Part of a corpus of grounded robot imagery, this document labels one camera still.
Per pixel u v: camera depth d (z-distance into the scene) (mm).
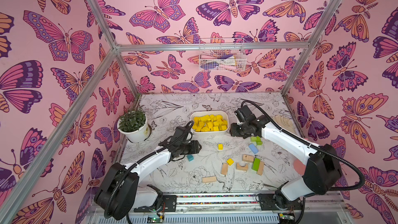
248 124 635
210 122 975
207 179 806
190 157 868
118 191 412
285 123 1028
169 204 735
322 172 431
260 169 834
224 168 854
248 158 854
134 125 838
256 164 853
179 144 672
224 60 911
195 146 761
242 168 830
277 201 664
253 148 922
